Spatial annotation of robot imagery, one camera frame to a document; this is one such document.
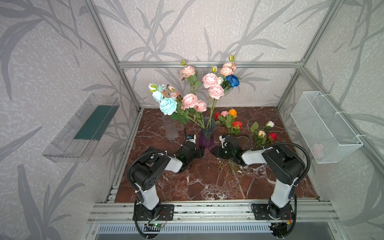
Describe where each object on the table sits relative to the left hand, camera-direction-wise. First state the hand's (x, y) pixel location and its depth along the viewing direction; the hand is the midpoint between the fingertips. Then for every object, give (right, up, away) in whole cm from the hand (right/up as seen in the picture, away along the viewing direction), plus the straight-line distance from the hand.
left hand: (203, 142), depth 95 cm
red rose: (+47, +3, +4) cm, 47 cm away
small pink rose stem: (+17, +20, +16) cm, 30 cm away
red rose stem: (+24, +10, +10) cm, 28 cm away
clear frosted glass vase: (-21, +5, +4) cm, 22 cm away
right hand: (+5, -3, 0) cm, 6 cm away
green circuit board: (-21, -36, -25) cm, 48 cm away
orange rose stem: (+23, +20, +17) cm, 35 cm away
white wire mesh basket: (+54, +6, -32) cm, 63 cm away
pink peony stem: (-5, +20, -23) cm, 31 cm away
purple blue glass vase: (+2, +5, -4) cm, 7 cm away
